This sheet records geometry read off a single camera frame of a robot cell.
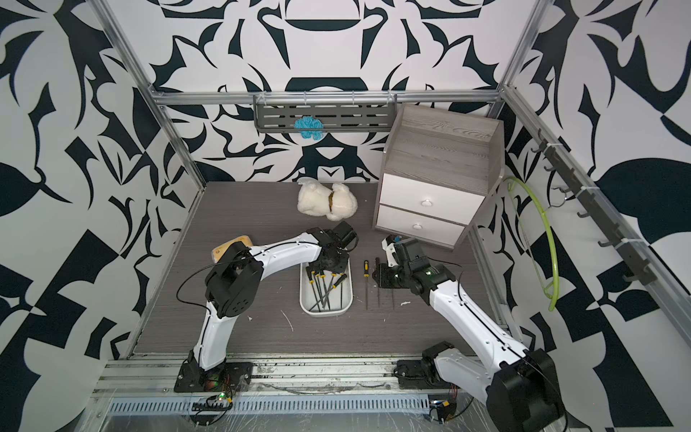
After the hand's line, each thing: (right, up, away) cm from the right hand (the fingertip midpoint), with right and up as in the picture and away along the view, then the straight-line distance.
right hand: (375, 270), depth 82 cm
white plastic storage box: (-14, -10, +7) cm, 19 cm away
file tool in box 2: (-13, -7, +8) cm, 17 cm away
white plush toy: (-20, +22, +20) cm, 36 cm away
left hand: (-11, +1, +13) cm, 17 cm away
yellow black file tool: (-2, -4, +12) cm, 13 cm away
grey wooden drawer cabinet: (+19, +30, 0) cm, 36 cm away
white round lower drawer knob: (+16, +12, +14) cm, 25 cm away
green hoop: (+41, +3, -18) cm, 45 cm away
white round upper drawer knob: (+16, +20, +1) cm, 26 cm away
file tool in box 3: (-16, -4, +10) cm, 20 cm away
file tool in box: (-22, -3, +12) cm, 25 cm away
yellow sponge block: (-52, +4, +12) cm, 54 cm away
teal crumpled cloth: (-21, +47, +9) cm, 53 cm away
